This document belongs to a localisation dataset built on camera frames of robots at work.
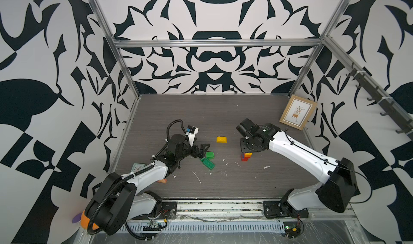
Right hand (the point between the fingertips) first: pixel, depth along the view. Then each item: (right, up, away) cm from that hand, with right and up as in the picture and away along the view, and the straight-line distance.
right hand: (244, 145), depth 81 cm
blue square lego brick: (0, -6, 0) cm, 6 cm away
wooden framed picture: (+37, +17, +18) cm, 44 cm away
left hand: (-22, +3, +4) cm, 22 cm away
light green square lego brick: (-17, -7, +9) cm, 20 cm away
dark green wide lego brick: (-18, -11, +6) cm, 22 cm away
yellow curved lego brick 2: (+2, -4, -2) cm, 5 cm away
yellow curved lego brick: (-10, 0, +15) cm, 18 cm away
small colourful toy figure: (-41, -18, 0) cm, 44 cm away
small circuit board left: (-40, -31, -13) cm, 52 cm away
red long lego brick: (+2, -9, +6) cm, 10 cm away
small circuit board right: (+19, -35, -10) cm, 41 cm away
